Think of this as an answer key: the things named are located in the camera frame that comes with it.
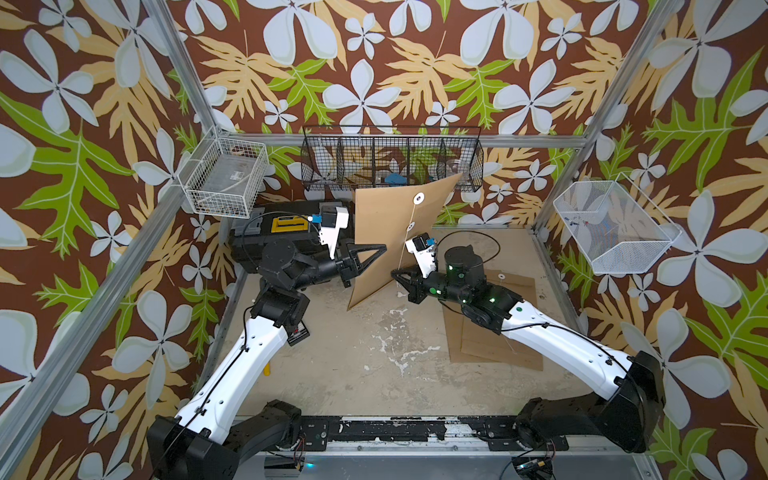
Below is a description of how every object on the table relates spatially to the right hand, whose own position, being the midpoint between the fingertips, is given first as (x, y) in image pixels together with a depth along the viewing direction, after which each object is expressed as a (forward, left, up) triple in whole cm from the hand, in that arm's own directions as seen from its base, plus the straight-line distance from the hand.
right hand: (391, 273), depth 71 cm
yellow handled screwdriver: (-14, +35, -28) cm, 47 cm away
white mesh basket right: (+16, -64, -1) cm, 66 cm away
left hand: (-4, +2, +14) cm, 15 cm away
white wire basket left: (+30, +49, +6) cm, 58 cm away
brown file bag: (-7, -23, -26) cm, 36 cm away
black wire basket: (+43, +12, +4) cm, 45 cm away
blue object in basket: (+37, -2, 0) cm, 37 cm away
